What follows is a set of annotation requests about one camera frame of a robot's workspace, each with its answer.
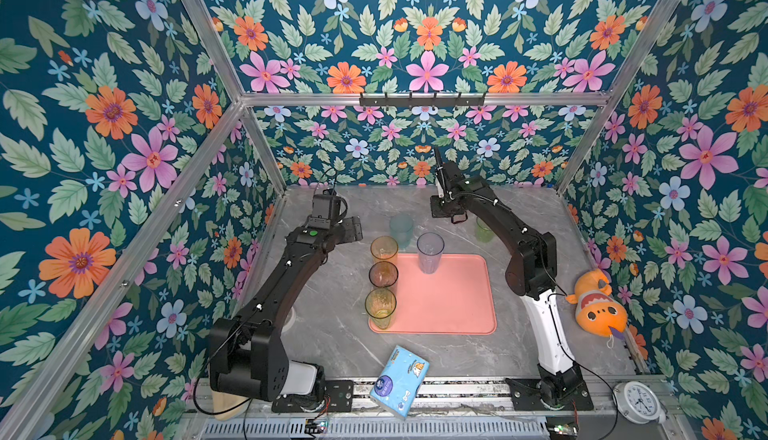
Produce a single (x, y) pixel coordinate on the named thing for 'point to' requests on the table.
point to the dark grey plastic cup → (383, 274)
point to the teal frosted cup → (401, 227)
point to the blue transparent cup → (430, 246)
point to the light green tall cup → (380, 304)
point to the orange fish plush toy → (596, 311)
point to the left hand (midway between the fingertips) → (350, 218)
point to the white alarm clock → (638, 402)
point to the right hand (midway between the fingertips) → (438, 207)
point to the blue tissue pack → (399, 382)
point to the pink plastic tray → (458, 299)
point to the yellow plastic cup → (384, 248)
